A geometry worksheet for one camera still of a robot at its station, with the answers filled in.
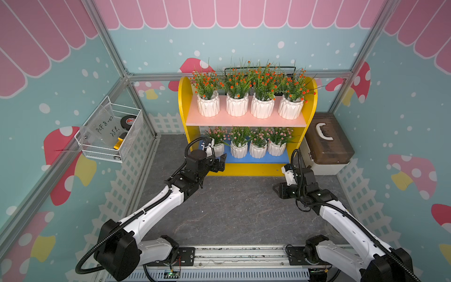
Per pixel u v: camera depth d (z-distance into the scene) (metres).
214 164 0.65
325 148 0.93
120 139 0.62
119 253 0.39
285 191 0.72
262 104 0.66
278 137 0.83
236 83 0.60
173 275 0.72
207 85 0.60
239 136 0.81
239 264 0.73
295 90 0.60
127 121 0.80
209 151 0.65
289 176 0.74
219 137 0.81
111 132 0.70
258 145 0.87
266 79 0.60
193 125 0.70
